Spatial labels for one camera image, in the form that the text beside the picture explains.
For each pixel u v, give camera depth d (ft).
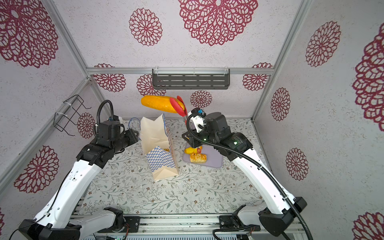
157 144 3.37
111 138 1.72
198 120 1.83
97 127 1.69
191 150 3.19
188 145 3.39
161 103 2.01
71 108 2.59
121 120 2.12
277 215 1.21
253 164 1.35
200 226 2.42
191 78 3.13
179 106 1.95
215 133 1.51
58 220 1.23
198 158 3.10
